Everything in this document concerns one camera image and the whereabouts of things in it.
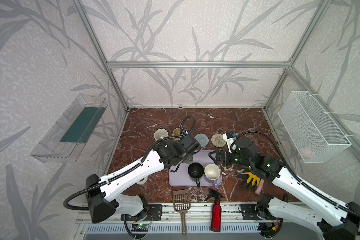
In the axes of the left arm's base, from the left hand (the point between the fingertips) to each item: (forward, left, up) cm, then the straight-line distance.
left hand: (190, 151), depth 73 cm
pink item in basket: (0, -57, +1) cm, 57 cm away
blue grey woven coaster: (+20, -9, -21) cm, 30 cm away
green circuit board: (-30, +24, -22) cm, 44 cm away
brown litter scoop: (-20, +4, -20) cm, 29 cm away
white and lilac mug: (-4, -13, -18) cm, 22 cm away
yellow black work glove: (-10, -33, -15) cm, 38 cm away
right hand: (+1, -12, +1) cm, 12 cm away
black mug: (-4, -4, -17) cm, 18 cm away
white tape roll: (-9, +27, -20) cm, 35 cm away
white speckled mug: (+21, +20, -15) cm, 33 cm away
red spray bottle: (-23, -13, -17) cm, 31 cm away
